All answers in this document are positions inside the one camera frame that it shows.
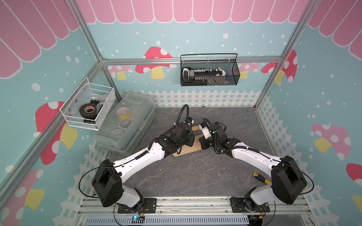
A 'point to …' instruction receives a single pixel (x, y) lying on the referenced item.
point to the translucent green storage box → (135, 121)
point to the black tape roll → (88, 110)
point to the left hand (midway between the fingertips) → (191, 136)
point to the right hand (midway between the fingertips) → (198, 139)
